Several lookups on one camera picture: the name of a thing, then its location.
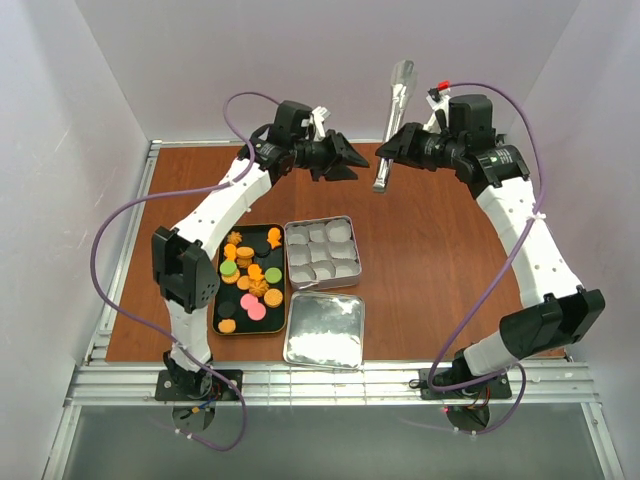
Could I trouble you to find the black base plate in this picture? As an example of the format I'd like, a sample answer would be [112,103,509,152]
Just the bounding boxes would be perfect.
[418,365,513,401]
[154,370,239,402]

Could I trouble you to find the orange flower cookie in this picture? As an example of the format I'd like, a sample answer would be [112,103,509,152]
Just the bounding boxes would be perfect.
[248,279,270,298]

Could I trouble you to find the pink sandwich cookie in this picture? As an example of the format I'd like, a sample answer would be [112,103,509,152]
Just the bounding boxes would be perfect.
[247,303,267,321]
[240,293,259,310]

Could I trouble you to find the green topped sandwich cookie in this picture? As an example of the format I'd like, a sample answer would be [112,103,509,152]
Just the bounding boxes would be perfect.
[219,259,241,284]

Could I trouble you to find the black cookie upper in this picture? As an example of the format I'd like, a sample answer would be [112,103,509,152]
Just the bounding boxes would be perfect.
[253,241,271,258]

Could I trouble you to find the black cookie tray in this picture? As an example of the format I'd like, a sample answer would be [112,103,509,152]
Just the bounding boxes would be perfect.
[212,224,286,336]

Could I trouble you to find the pink sandwich cookie upper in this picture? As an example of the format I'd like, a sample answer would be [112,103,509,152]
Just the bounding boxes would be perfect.
[240,293,259,310]

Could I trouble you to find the silver cookie tin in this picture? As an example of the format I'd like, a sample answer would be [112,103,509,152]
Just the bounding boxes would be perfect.
[284,215,362,290]

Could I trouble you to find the orange bear cookie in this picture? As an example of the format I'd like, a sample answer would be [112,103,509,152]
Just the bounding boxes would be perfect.
[247,263,264,282]

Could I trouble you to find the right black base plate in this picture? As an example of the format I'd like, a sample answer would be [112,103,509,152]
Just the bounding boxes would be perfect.
[418,365,513,401]

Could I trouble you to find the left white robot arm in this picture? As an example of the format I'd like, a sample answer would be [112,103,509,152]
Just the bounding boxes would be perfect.
[151,125,369,399]

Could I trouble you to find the silver metal tongs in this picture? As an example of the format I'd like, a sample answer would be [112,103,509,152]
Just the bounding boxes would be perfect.
[373,59,417,193]

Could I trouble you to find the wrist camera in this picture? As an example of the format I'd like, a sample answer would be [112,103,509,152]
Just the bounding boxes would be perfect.
[269,100,331,144]
[425,81,496,138]

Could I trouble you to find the black sandwich cookie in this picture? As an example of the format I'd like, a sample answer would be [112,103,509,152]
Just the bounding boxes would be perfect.
[217,301,237,319]

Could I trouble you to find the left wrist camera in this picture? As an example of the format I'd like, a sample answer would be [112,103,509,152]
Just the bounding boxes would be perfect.
[269,100,331,144]

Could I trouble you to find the plain orange round cookie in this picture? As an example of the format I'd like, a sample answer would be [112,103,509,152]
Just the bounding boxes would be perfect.
[236,276,250,290]

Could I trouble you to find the orange fish cookie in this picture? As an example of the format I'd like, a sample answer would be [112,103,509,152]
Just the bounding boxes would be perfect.
[267,227,282,250]

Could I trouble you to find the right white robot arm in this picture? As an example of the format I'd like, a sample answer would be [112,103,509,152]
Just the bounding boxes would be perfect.
[376,123,605,393]

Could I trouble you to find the orange star cookie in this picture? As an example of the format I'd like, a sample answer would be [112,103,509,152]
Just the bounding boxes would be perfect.
[227,231,242,246]

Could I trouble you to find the orange scalloped cookie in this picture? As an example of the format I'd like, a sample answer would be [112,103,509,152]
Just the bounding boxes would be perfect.
[217,319,236,334]

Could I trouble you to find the orange dotted round cookie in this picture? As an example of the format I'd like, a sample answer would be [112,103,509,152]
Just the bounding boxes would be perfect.
[263,288,284,308]

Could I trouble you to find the silver tin lid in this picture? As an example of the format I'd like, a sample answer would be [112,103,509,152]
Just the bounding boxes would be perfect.
[283,291,366,370]

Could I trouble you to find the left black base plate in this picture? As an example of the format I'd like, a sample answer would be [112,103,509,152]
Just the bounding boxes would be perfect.
[154,370,239,402]

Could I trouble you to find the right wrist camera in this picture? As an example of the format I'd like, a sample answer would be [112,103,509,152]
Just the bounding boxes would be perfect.
[425,81,496,138]

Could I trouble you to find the pink sandwich cookie lower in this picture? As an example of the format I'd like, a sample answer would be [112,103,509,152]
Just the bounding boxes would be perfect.
[247,303,267,321]

